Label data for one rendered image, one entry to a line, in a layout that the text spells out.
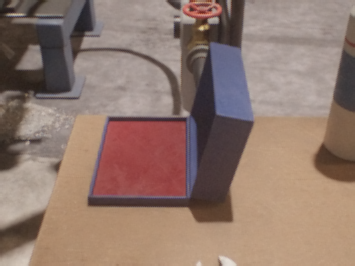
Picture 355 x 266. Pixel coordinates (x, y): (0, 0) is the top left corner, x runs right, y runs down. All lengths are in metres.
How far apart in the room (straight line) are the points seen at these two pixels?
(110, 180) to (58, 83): 1.12
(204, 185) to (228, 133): 0.07
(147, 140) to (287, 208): 0.20
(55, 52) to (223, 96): 1.16
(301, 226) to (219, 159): 0.11
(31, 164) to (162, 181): 0.87
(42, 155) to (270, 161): 0.92
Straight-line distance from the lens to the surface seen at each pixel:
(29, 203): 1.29
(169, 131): 0.65
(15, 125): 1.57
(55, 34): 1.60
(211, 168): 0.52
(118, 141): 0.64
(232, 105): 0.50
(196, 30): 0.95
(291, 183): 0.59
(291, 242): 0.53
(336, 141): 0.63
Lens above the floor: 0.85
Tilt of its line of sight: 35 degrees down
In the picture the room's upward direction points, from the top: straight up
